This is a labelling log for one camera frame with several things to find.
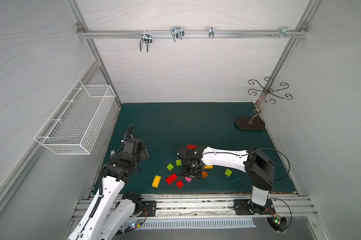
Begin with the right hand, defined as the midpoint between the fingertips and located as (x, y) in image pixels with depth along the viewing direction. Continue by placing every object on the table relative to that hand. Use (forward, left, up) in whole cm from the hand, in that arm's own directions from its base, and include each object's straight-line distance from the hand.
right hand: (184, 177), depth 81 cm
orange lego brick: (+3, -12, -2) cm, 12 cm away
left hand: (+8, +23, +15) cm, 29 cm away
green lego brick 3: (+4, -25, -1) cm, 25 cm away
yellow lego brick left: (-2, +15, 0) cm, 15 cm away
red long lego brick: (0, +7, -1) cm, 7 cm away
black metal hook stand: (+42, -45, -3) cm, 61 cm away
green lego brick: (+6, +8, -1) cm, 11 cm away
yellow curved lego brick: (+7, -15, -2) cm, 16 cm away
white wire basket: (+13, +52, +29) cm, 61 cm away
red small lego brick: (-3, +2, -1) cm, 4 cm away
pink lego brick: (0, -2, -1) cm, 3 cm away
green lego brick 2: (+9, +4, -1) cm, 10 cm away
